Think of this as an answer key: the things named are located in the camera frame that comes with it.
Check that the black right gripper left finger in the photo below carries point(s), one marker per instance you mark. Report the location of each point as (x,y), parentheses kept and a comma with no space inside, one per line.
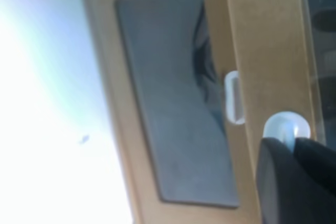
(286,194)

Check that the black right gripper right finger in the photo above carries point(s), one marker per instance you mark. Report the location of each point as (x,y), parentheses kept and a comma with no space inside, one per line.
(317,162)

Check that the white drawer handle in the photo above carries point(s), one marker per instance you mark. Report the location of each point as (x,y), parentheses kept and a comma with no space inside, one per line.
(286,126)
(233,99)

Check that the lower brown shoebox shell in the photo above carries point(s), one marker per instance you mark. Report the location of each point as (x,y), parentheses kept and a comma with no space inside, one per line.
(122,106)

